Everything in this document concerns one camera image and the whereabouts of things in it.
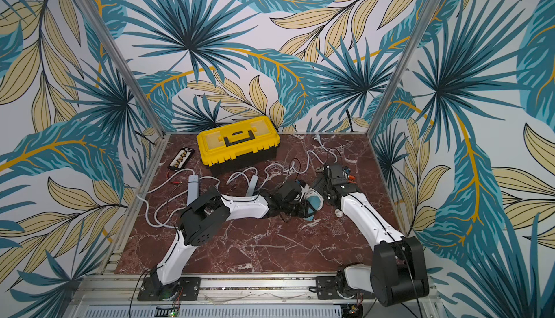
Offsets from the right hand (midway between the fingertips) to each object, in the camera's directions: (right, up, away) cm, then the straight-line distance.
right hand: (322, 187), depth 88 cm
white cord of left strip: (-62, -4, +7) cm, 63 cm away
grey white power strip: (-29, 0, +7) cm, 30 cm away
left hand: (-3, -11, 0) cm, 12 cm away
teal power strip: (-2, -6, 0) cm, 7 cm away
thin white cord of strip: (+10, +11, +18) cm, 23 cm away
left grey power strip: (-55, -2, +6) cm, 56 cm away
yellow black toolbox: (-35, +17, +4) cm, 39 cm away
